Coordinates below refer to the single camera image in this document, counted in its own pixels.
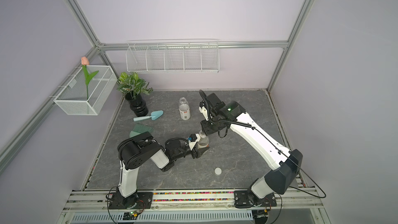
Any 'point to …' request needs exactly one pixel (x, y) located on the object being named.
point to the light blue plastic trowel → (154, 115)
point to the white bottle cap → (217, 171)
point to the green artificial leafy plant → (131, 83)
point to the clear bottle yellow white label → (184, 109)
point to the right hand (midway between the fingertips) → (207, 127)
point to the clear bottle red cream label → (203, 142)
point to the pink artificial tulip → (88, 77)
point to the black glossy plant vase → (138, 105)
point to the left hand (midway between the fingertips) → (206, 143)
